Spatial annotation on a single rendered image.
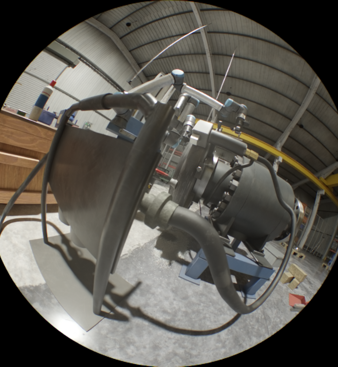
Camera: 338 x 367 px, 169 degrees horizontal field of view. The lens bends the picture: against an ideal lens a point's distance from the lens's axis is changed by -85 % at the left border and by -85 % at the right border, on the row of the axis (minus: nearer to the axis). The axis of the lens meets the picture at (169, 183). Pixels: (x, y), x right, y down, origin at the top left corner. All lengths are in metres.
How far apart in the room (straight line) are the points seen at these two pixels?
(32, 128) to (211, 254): 0.75
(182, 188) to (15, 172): 0.92
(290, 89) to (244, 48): 3.40
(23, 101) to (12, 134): 8.15
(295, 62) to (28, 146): 8.80
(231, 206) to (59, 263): 0.90
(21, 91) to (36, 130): 8.39
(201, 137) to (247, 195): 0.42
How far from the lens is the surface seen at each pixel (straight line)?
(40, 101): 0.75
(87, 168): 0.20
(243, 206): 0.73
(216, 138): 0.59
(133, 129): 1.36
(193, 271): 0.72
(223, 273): 0.19
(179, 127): 1.11
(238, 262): 0.71
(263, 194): 0.77
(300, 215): 1.15
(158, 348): 0.52
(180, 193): 0.63
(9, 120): 0.71
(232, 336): 0.71
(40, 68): 9.31
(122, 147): 0.15
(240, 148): 0.59
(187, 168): 0.59
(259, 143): 9.50
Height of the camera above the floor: 0.48
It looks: 3 degrees down
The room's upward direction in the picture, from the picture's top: 25 degrees clockwise
